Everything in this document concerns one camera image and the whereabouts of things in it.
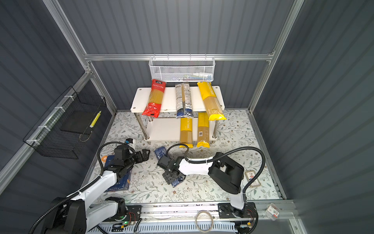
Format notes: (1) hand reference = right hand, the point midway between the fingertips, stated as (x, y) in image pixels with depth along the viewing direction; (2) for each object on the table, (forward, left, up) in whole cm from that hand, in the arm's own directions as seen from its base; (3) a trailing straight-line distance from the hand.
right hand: (172, 175), depth 86 cm
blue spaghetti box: (+14, +8, +3) cm, 17 cm away
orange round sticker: (+11, +46, -1) cm, 48 cm away
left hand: (+11, +17, +8) cm, 22 cm away
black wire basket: (+13, +53, +28) cm, 62 cm away
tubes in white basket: (+50, -14, +35) cm, 63 cm away
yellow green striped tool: (+19, +40, +28) cm, 53 cm away
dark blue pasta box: (-7, +25, +6) cm, 27 cm away
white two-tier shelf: (+32, +6, +7) cm, 33 cm away
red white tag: (-18, -53, +2) cm, 56 cm away
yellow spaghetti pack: (+27, -19, +9) cm, 34 cm away
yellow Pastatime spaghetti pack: (+22, -8, +8) cm, 25 cm away
